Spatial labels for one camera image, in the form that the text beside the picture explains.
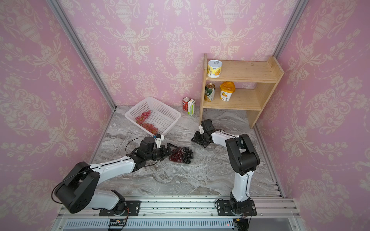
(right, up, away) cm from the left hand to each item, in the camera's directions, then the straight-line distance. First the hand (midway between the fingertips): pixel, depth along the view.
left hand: (176, 152), depth 84 cm
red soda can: (+5, +32, +27) cm, 42 cm away
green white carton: (+10, +29, +23) cm, 39 cm away
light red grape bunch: (-22, +14, +19) cm, 32 cm away
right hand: (+11, +6, +14) cm, 18 cm away
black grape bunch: (+7, -3, +4) cm, 9 cm away
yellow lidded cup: (+31, +38, +6) cm, 50 cm away
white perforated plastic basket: (-21, +22, +30) cm, 43 cm away
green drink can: (+20, +36, +4) cm, 42 cm away
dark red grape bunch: (0, -3, +3) cm, 4 cm away
